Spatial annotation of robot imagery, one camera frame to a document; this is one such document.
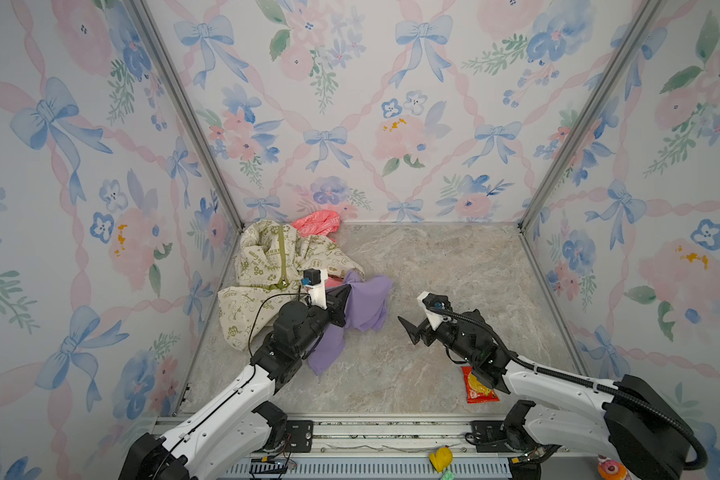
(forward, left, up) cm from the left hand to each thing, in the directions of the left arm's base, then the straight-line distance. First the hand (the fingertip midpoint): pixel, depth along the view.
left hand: (350, 285), depth 73 cm
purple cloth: (-1, -4, -10) cm, 10 cm away
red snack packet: (-18, -34, -23) cm, 45 cm away
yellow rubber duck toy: (-33, -22, -22) cm, 46 cm away
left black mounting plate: (-29, +12, -24) cm, 40 cm away
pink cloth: (+41, +14, -19) cm, 47 cm away
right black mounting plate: (-28, -35, -23) cm, 51 cm away
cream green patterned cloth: (+20, +27, -15) cm, 37 cm away
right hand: (0, -17, -9) cm, 19 cm away
